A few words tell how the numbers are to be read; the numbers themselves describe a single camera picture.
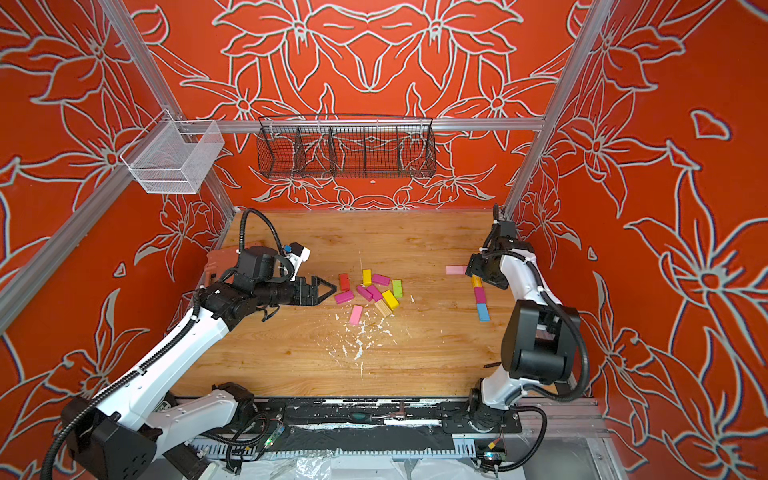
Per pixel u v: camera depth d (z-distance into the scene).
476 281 0.98
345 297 0.94
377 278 1.00
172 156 0.92
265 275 0.58
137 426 0.41
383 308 0.91
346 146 1.00
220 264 0.98
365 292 0.95
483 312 0.90
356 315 0.90
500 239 0.65
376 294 0.95
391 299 0.93
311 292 0.63
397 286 0.97
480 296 0.95
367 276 0.99
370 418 0.73
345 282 0.99
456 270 1.03
